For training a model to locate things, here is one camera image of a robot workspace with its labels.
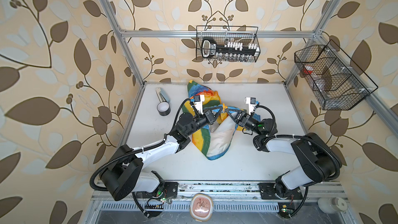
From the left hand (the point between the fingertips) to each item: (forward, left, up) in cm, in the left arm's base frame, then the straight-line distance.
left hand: (224, 108), depth 69 cm
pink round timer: (-35, +9, -27) cm, 45 cm away
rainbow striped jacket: (-3, +2, -29) cm, 29 cm away
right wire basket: (+13, -54, +5) cm, 56 cm away
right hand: (0, -1, -3) cm, 4 cm away
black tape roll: (+20, +38, -30) cm, 52 cm away
